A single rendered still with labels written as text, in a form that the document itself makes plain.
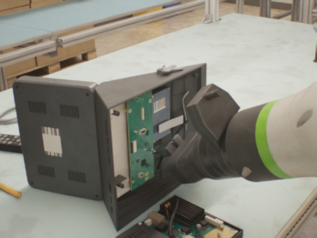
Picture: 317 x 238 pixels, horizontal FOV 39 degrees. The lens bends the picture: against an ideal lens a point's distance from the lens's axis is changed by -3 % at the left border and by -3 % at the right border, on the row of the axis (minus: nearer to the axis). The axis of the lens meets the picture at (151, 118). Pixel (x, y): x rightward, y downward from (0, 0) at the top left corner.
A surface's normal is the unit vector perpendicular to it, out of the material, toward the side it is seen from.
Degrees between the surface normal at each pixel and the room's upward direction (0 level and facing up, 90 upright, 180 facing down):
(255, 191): 0
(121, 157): 90
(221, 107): 60
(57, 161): 90
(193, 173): 101
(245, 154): 90
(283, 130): 76
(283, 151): 97
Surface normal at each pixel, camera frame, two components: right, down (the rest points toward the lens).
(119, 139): 0.78, 0.24
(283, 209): -0.03, -0.91
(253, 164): -0.69, 0.51
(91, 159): -0.33, 0.40
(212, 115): 0.51, -0.18
